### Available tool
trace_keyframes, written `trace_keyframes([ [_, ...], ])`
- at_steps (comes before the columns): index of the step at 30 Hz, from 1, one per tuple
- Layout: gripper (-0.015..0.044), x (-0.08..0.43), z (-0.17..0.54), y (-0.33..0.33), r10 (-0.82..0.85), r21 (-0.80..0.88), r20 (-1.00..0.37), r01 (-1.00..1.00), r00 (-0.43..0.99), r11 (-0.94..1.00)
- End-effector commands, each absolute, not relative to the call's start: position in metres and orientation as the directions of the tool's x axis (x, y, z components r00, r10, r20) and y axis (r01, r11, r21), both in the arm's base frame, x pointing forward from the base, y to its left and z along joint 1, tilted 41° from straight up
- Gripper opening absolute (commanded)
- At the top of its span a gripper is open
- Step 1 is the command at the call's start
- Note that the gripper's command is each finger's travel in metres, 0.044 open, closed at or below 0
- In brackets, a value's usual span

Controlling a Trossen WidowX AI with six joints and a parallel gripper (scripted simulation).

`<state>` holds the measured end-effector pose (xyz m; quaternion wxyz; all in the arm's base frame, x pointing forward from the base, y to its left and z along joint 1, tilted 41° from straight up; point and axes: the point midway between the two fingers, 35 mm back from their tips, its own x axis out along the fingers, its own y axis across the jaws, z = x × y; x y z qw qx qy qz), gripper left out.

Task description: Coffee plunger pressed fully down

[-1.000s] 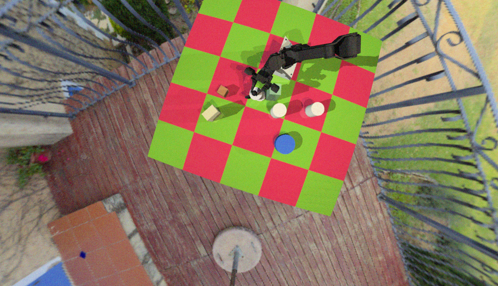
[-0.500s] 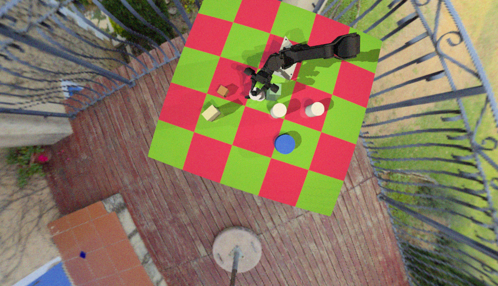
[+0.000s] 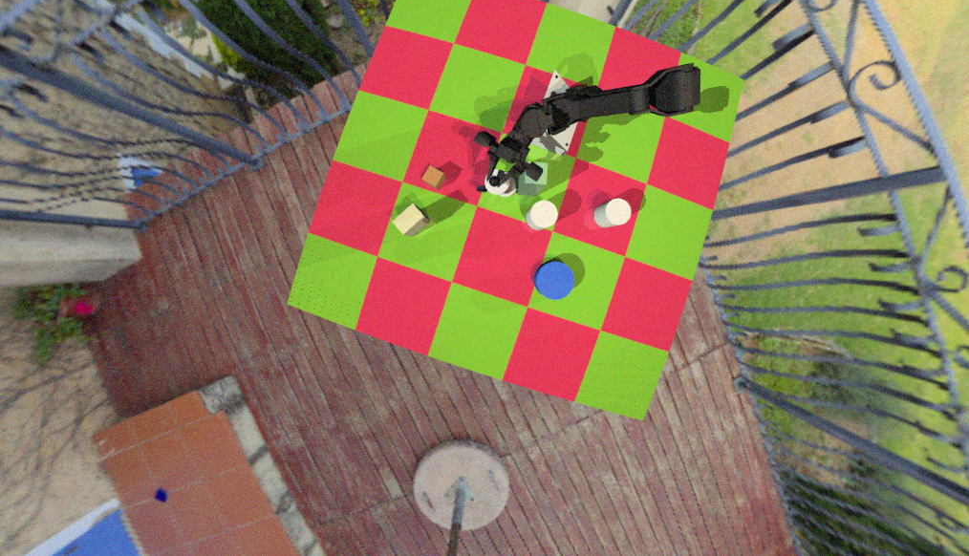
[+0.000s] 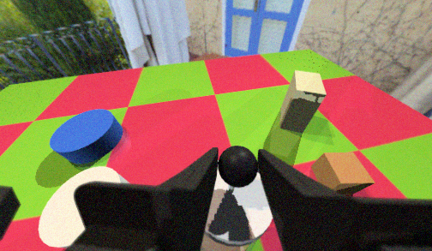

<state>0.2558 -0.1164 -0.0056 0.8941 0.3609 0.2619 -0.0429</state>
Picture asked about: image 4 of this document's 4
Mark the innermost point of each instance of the blue short cylinder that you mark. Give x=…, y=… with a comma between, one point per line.
x=87, y=137

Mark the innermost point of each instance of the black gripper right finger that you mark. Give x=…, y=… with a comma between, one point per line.
x=310, y=216

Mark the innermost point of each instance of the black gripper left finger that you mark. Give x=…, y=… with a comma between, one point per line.
x=177, y=208

